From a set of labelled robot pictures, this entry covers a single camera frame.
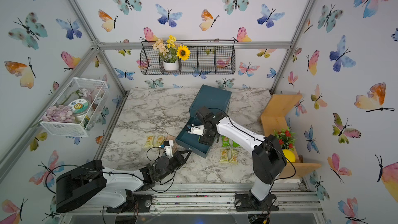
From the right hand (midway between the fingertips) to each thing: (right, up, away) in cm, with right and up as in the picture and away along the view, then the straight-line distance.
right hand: (207, 133), depth 85 cm
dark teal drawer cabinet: (+5, +19, +1) cm, 19 cm away
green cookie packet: (+7, +1, -25) cm, 25 cm away
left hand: (-7, -8, -7) cm, 13 cm away
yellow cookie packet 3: (+15, -15, +1) cm, 21 cm away
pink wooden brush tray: (-23, -4, +11) cm, 26 cm away
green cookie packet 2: (+17, -8, +7) cm, 20 cm away
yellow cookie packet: (-34, -6, +8) cm, 36 cm away
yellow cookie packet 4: (+10, -13, +2) cm, 17 cm away
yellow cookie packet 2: (-28, -6, +8) cm, 30 cm away
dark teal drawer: (-9, -5, +2) cm, 10 cm away
